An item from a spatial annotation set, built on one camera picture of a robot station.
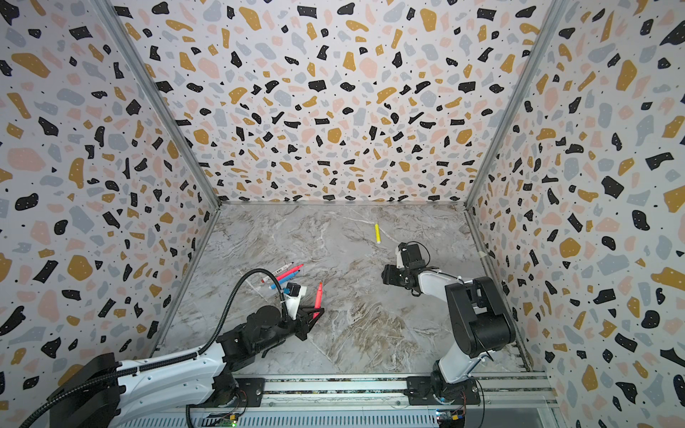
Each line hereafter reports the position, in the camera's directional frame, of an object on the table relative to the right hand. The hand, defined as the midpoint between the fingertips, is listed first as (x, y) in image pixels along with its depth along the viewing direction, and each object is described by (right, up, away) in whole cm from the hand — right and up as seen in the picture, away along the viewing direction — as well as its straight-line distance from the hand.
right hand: (385, 269), depth 96 cm
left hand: (-20, -8, -20) cm, 29 cm away
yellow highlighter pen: (-2, +13, +15) cm, 20 cm away
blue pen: (-29, -1, -27) cm, 39 cm away
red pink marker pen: (-36, -1, +3) cm, 36 cm away
